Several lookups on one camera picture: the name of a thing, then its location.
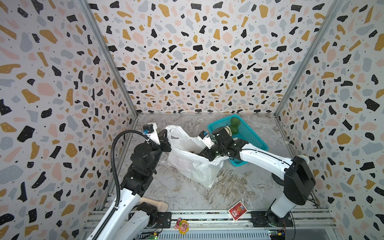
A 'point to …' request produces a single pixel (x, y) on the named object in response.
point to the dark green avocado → (235, 122)
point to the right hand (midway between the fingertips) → (198, 151)
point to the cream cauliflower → (228, 130)
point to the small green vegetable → (234, 129)
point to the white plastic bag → (184, 152)
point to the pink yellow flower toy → (182, 225)
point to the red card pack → (237, 210)
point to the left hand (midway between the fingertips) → (165, 128)
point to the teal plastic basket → (245, 133)
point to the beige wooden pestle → (161, 206)
